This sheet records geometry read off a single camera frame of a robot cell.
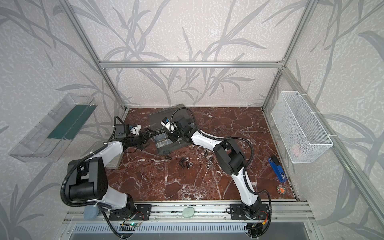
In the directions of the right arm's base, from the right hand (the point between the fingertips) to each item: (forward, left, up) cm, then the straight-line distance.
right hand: (168, 127), depth 93 cm
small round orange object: (-34, -65, -12) cm, 74 cm away
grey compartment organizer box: (-5, +4, -11) cm, 13 cm away
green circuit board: (-50, +11, -11) cm, 52 cm away
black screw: (-19, -9, -11) cm, 23 cm away
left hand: (-4, +7, +1) cm, 8 cm away
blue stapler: (-24, -65, -9) cm, 70 cm away
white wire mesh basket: (-20, -63, +23) cm, 70 cm away
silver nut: (-21, -25, -12) cm, 35 cm away
